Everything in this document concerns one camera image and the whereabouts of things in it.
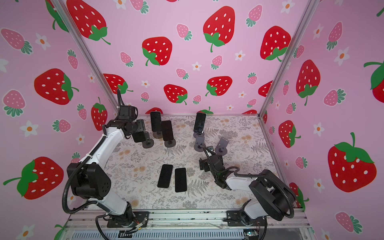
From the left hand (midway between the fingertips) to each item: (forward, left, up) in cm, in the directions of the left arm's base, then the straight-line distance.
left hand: (138, 124), depth 87 cm
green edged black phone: (+12, -37, -10) cm, 40 cm away
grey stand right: (-6, -51, -16) cm, 54 cm away
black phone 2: (+5, -15, -10) cm, 18 cm away
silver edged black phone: (-26, -26, -20) cm, 41 cm away
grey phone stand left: (+1, -16, -21) cm, 27 cm away
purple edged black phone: (-23, -16, -20) cm, 35 cm away
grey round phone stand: (+1, -1, -21) cm, 21 cm away
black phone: (+13, -6, -7) cm, 16 cm away
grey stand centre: (-2, -37, -16) cm, 40 cm away
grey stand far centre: (+11, -33, -22) cm, 42 cm away
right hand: (-13, -41, -15) cm, 46 cm away
